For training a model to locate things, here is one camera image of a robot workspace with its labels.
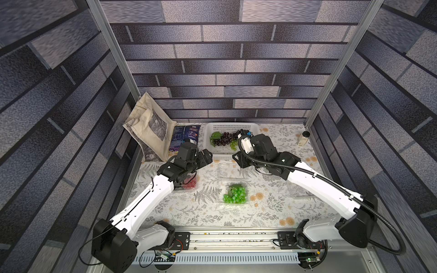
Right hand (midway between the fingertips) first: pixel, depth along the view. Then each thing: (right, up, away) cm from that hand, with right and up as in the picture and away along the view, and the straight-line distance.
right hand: (233, 155), depth 75 cm
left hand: (-12, -1, +3) cm, 12 cm away
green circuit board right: (+31, -44, -5) cm, 54 cm away
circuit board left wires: (-30, -42, -4) cm, 52 cm away
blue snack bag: (-32, +11, +33) cm, 47 cm away
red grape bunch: (-22, -16, +10) cm, 29 cm away
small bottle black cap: (+46, +8, +28) cm, 55 cm away
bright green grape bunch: (+2, -21, +7) cm, 22 cm away
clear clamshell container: (+1, -17, +17) cm, 24 cm away
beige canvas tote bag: (-45, +14, +18) cm, 50 cm away
